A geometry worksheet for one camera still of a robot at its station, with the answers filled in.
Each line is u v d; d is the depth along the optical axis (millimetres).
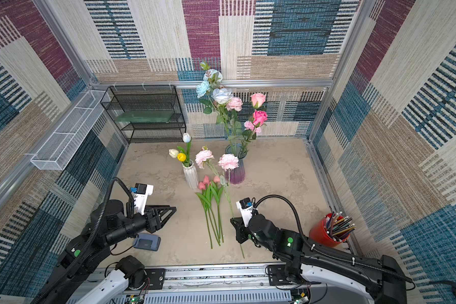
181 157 728
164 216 605
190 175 890
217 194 932
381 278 436
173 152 759
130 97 1015
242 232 647
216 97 708
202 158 722
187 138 807
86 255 440
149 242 795
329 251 502
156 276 753
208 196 939
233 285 728
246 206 644
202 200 934
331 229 744
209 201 917
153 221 556
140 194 568
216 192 937
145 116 939
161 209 586
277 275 731
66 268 435
